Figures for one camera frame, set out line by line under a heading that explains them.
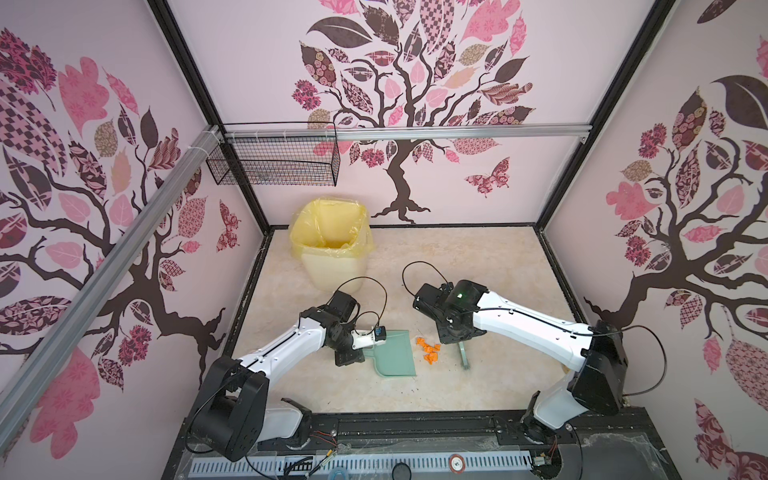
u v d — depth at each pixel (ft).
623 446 2.36
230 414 1.34
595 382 1.32
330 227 3.14
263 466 2.29
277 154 3.11
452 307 1.79
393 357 2.81
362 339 2.44
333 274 3.05
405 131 3.07
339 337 2.15
